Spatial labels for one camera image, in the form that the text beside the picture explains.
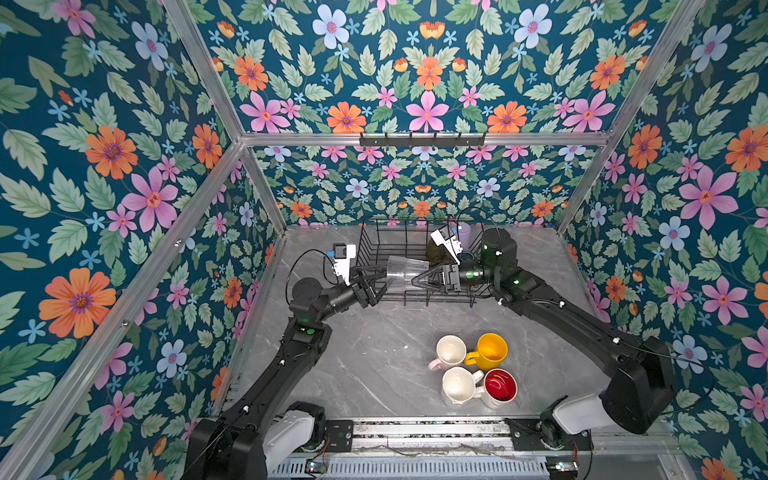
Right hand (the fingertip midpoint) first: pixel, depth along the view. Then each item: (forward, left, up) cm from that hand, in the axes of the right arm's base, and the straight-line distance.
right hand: (417, 278), depth 65 cm
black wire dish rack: (+40, +14, -31) cm, 52 cm away
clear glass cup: (-1, +3, +3) cm, 5 cm away
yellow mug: (-4, -23, -31) cm, 38 cm away
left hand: (+1, +5, +1) cm, 6 cm away
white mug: (-14, -11, -30) cm, 35 cm away
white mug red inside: (-15, -23, -32) cm, 41 cm away
